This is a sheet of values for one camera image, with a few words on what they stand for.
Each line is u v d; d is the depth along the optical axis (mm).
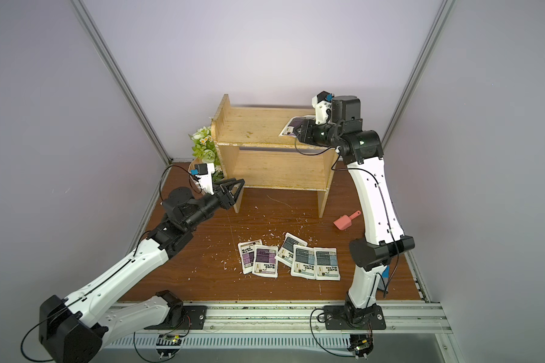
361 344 697
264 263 833
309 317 742
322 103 588
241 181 671
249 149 951
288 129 696
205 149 848
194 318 732
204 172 609
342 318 720
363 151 453
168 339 715
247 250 875
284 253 858
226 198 615
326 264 837
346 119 479
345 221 946
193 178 921
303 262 844
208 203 601
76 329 374
